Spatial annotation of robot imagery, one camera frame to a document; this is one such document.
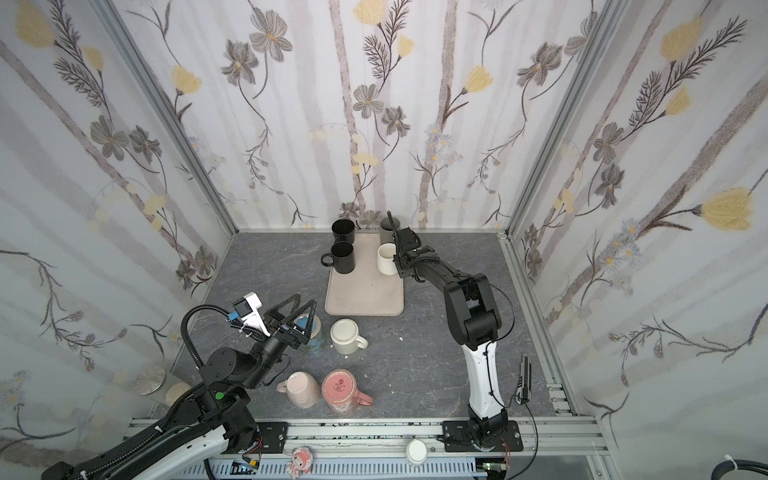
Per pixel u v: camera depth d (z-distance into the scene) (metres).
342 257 1.04
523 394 0.80
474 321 0.56
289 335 0.57
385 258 1.01
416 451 0.64
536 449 0.73
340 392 0.72
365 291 1.02
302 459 0.69
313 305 0.61
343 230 1.07
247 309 0.57
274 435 0.73
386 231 1.08
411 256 0.75
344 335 0.84
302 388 0.73
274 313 0.66
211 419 0.53
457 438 0.73
